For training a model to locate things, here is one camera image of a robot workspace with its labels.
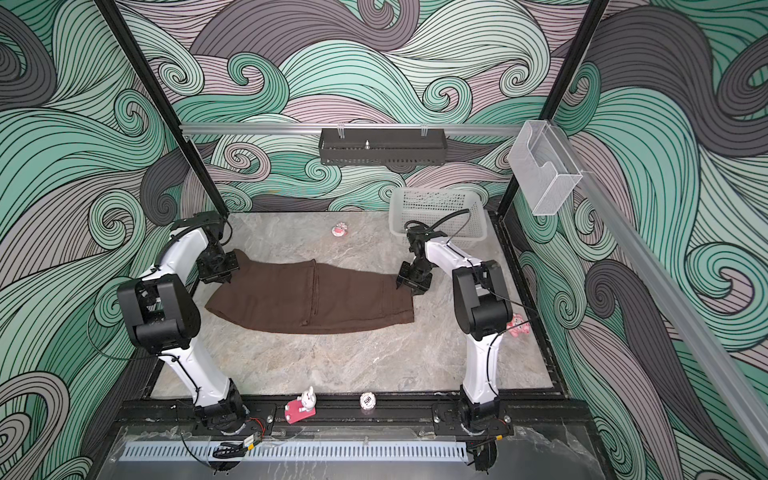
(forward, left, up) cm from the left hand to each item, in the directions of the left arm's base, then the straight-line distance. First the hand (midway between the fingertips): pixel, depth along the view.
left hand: (229, 275), depth 88 cm
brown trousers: (-1, -22, -10) cm, 24 cm away
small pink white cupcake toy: (+26, -31, -7) cm, 41 cm away
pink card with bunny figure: (-34, -27, -6) cm, 44 cm away
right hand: (+1, -54, -7) cm, 54 cm away
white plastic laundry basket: (+40, -66, -6) cm, 77 cm away
